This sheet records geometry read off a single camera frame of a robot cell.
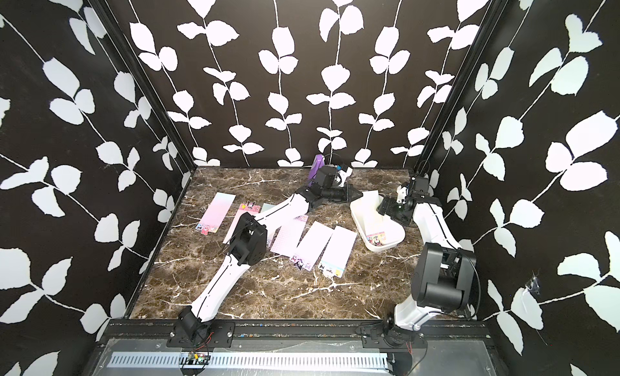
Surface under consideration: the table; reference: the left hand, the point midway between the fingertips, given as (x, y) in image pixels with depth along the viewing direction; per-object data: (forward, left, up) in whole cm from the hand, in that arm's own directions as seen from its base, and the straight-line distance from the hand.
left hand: (366, 192), depth 90 cm
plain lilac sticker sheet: (-14, +22, -17) cm, 31 cm away
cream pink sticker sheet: (-13, -4, -14) cm, 19 cm away
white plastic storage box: (-9, -4, -13) cm, 16 cm away
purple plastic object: (+16, +17, +1) cm, 24 cm away
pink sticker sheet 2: (+8, +48, -18) cm, 52 cm away
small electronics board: (-48, +57, -17) cm, 76 cm away
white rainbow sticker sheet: (-19, +13, -17) cm, 29 cm away
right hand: (-4, -7, -4) cm, 9 cm away
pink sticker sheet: (+5, +64, -19) cm, 67 cm away
